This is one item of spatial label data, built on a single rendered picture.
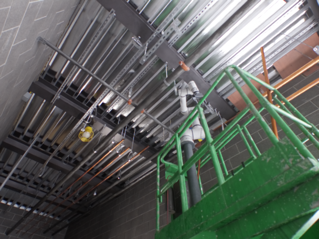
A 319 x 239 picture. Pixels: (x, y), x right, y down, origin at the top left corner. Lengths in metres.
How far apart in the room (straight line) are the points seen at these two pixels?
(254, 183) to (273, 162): 0.15
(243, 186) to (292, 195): 0.24
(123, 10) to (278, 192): 2.37
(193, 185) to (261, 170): 1.01
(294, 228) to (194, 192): 1.06
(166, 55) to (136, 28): 0.52
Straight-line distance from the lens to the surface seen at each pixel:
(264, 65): 2.39
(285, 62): 3.52
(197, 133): 2.49
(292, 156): 1.05
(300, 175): 1.02
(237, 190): 1.21
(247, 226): 1.25
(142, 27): 2.58
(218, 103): 3.19
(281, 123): 1.23
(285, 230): 1.16
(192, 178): 2.05
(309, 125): 1.75
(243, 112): 1.38
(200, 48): 2.02
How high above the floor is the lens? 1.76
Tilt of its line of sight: 51 degrees up
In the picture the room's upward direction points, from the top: straight up
